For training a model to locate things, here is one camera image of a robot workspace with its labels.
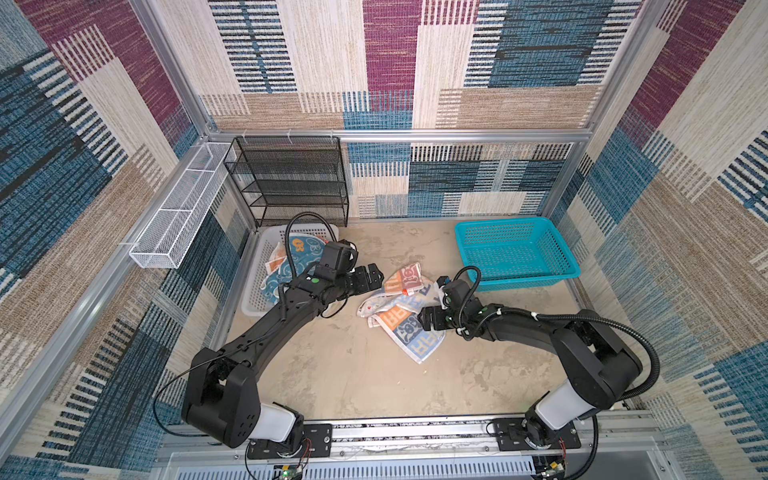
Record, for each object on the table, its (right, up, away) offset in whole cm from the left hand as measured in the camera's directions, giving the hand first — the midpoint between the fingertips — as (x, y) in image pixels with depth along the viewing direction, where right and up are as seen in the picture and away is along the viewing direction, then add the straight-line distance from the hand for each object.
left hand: (373, 275), depth 83 cm
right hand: (+18, -14, +9) cm, 24 cm away
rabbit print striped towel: (+6, -13, +10) cm, 17 cm away
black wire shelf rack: (-30, +33, +25) cm, 51 cm away
